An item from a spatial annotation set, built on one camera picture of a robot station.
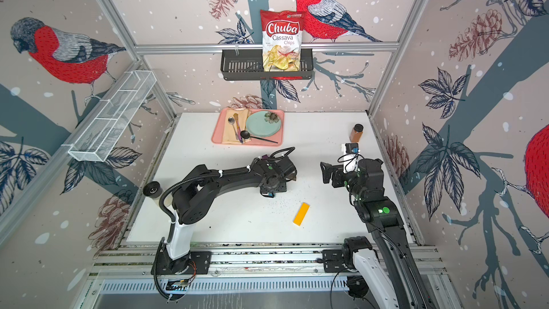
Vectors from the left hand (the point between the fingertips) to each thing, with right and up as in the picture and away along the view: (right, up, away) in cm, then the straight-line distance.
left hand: (284, 186), depth 91 cm
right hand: (+17, +14, -17) cm, 28 cm away
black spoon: (-20, +22, +19) cm, 36 cm away
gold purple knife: (-24, +24, +22) cm, 40 cm away
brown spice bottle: (+36, +23, +11) cm, 44 cm away
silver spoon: (-30, +30, +26) cm, 50 cm away
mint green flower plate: (-13, +29, +28) cm, 42 cm away
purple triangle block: (-9, +12, +10) cm, 18 cm away
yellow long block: (+7, -10, -6) cm, 13 cm away
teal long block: (-5, 0, -12) cm, 13 cm away
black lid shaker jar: (-51, +2, -11) cm, 52 cm away
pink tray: (-36, +25, +22) cm, 49 cm away
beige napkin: (-27, +29, +26) cm, 48 cm away
